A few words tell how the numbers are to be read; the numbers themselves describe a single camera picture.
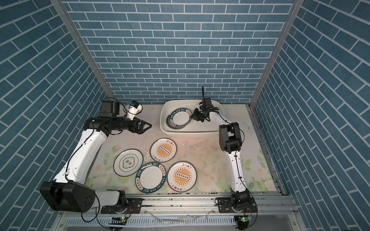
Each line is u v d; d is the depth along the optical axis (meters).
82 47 0.85
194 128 1.08
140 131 0.66
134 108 0.66
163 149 0.94
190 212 0.73
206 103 0.89
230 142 0.65
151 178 0.84
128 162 0.89
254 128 1.09
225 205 0.73
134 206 0.74
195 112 0.98
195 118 0.99
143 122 0.66
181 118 1.10
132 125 0.65
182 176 0.84
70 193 0.39
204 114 0.85
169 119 1.08
